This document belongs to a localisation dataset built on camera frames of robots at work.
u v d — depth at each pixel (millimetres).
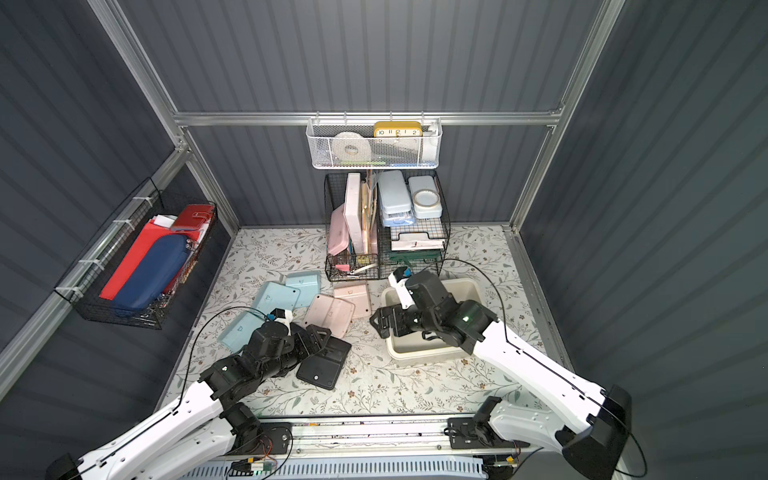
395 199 942
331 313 918
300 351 682
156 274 677
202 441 575
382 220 931
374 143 887
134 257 729
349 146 843
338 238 1014
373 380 826
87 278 619
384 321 620
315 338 693
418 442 728
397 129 871
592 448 372
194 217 796
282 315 735
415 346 911
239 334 885
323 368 842
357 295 989
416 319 598
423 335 617
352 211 906
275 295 982
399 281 644
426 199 965
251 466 697
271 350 591
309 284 1020
